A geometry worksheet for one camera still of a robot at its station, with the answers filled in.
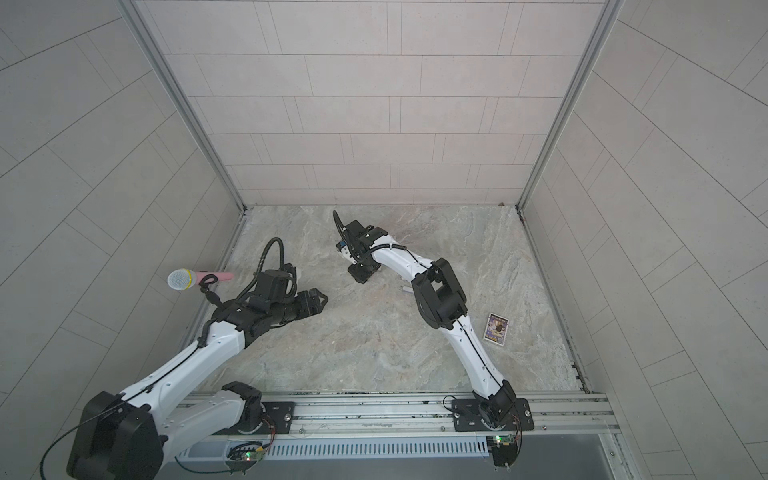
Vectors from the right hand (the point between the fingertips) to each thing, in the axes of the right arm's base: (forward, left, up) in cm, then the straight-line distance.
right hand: (363, 273), depth 99 cm
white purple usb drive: (-8, -15, +1) cm, 17 cm away
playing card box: (-22, -39, 0) cm, 45 cm away
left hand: (-13, +9, +8) cm, 18 cm away
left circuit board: (-47, +25, +2) cm, 54 cm away
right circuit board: (-49, -34, -3) cm, 60 cm away
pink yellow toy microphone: (-16, +37, +27) cm, 48 cm away
